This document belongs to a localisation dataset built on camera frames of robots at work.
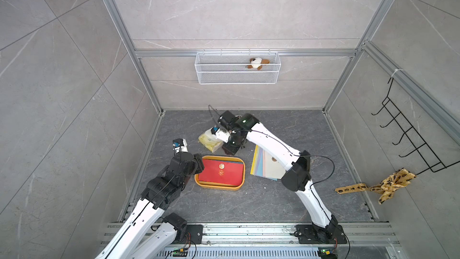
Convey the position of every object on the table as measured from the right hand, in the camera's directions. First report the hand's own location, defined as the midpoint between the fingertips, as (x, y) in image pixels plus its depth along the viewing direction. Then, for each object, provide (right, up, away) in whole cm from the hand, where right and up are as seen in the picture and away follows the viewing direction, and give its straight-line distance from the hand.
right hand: (230, 147), depth 84 cm
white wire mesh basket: (+3, +43, +17) cm, 47 cm away
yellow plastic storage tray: (-7, -18, -1) cm, 20 cm away
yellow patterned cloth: (+62, -14, -15) cm, 65 cm away
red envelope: (-5, -13, +4) cm, 14 cm away
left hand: (-14, -2, -10) cm, 17 cm away
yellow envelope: (+12, -12, +9) cm, 19 cm away
